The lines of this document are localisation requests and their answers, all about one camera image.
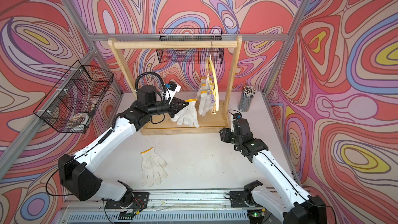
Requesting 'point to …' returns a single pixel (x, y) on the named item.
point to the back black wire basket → (192, 55)
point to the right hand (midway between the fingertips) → (225, 135)
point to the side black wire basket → (70, 104)
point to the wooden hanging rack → (216, 122)
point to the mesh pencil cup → (248, 92)
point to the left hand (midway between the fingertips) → (188, 104)
